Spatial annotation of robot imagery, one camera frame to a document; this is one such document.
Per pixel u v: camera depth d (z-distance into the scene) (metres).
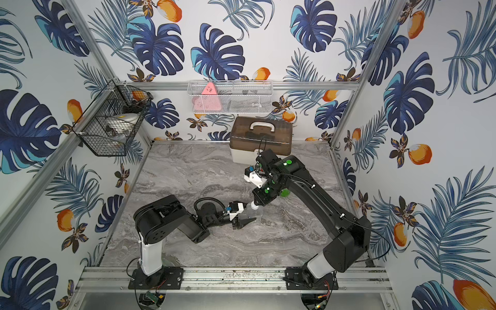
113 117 0.78
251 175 0.69
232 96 1.01
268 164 0.58
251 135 0.96
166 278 0.73
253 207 0.73
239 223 0.74
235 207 0.70
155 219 0.52
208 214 0.70
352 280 0.76
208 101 0.90
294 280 0.74
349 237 0.40
